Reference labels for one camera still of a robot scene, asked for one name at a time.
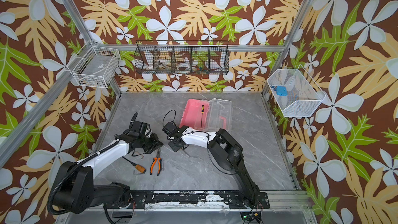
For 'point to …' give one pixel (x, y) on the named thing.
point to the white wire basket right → (303, 96)
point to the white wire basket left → (97, 67)
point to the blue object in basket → (281, 90)
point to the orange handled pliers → (159, 160)
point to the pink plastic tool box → (211, 114)
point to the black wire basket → (183, 57)
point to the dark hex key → (137, 173)
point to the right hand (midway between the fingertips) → (175, 144)
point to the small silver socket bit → (187, 155)
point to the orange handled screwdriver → (138, 167)
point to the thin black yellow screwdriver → (202, 112)
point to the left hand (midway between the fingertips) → (163, 141)
